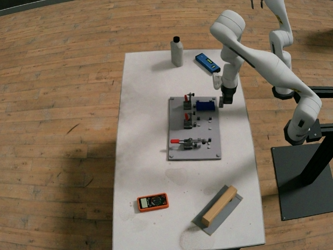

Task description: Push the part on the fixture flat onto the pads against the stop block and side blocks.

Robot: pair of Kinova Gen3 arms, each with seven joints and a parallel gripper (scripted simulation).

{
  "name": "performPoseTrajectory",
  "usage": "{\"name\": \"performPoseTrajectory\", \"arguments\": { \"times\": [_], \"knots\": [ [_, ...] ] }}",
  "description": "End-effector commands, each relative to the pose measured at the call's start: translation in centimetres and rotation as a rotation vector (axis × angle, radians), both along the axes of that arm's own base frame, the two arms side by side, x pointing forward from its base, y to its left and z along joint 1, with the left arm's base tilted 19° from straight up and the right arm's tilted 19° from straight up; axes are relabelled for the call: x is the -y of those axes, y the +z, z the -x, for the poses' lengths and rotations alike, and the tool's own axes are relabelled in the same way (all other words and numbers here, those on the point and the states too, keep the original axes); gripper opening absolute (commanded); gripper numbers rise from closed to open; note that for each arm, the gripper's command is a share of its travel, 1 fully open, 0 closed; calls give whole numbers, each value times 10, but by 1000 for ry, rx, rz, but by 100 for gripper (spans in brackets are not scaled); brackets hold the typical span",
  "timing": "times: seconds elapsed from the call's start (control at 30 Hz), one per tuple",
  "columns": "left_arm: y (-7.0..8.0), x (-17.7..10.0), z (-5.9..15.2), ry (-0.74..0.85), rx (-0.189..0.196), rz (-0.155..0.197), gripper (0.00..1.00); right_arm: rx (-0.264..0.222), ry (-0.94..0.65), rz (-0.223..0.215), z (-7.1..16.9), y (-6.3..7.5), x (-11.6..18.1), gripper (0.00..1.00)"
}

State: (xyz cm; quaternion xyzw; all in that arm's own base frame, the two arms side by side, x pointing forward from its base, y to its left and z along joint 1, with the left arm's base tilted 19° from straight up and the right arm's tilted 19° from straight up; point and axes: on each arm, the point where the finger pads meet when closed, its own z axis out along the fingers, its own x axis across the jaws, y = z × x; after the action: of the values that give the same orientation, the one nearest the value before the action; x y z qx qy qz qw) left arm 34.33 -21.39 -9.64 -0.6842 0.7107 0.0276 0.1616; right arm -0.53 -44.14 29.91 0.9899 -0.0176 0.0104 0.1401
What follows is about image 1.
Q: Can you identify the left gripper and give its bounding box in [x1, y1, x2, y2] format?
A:
[212, 72, 238, 108]

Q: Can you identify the orange digital multimeter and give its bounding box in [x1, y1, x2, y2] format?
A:
[137, 193, 169, 212]

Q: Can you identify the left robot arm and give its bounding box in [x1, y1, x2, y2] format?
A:
[209, 10, 322, 141]

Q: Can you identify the blue spirit level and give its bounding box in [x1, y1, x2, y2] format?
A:
[195, 53, 221, 74]

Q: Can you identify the white plastic bottle with black cap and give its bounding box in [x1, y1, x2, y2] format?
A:
[170, 36, 184, 67]

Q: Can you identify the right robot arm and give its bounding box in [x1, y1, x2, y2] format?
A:
[264, 0, 294, 95]

